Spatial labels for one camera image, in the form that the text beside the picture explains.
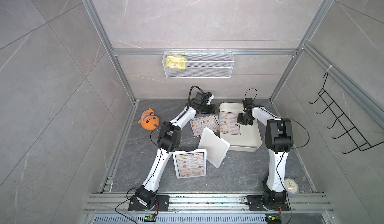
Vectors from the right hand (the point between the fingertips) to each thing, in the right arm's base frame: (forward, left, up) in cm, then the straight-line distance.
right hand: (241, 121), depth 106 cm
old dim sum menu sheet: (-2, +32, 0) cm, 32 cm away
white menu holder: (-32, +40, +20) cm, 55 cm away
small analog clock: (-44, -16, +2) cm, 47 cm away
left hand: (+4, +17, +11) cm, 21 cm away
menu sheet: (-2, +10, 0) cm, 10 cm away
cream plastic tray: (-13, -3, -2) cm, 14 cm away
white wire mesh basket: (+28, +29, +30) cm, 50 cm away
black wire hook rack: (-33, -33, +32) cm, 57 cm away
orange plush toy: (-4, +64, +9) cm, 65 cm away
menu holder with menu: (-27, +23, +14) cm, 38 cm away
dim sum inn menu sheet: (-35, +37, +11) cm, 52 cm away
